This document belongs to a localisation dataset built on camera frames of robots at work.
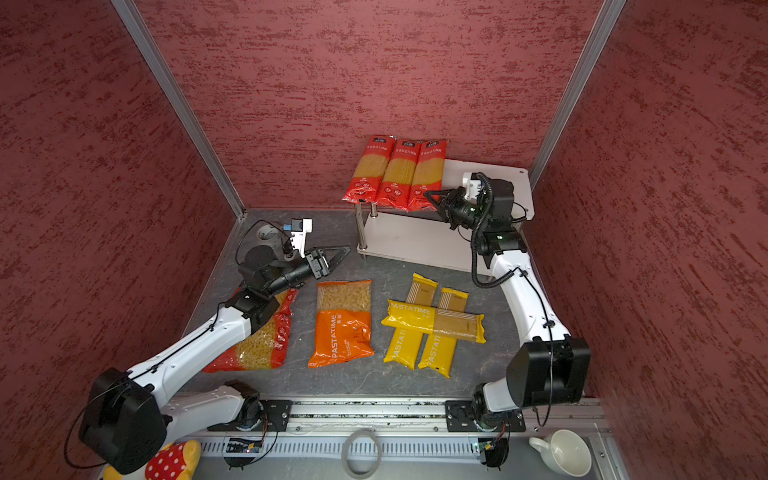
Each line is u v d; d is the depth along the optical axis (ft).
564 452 2.24
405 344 2.80
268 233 3.71
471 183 2.29
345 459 2.23
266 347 2.72
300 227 2.15
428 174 2.55
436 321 2.81
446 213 2.19
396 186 2.49
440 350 2.73
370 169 2.68
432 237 3.46
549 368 1.33
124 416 1.28
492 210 1.86
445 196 2.24
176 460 2.08
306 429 2.40
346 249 2.43
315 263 2.07
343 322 2.85
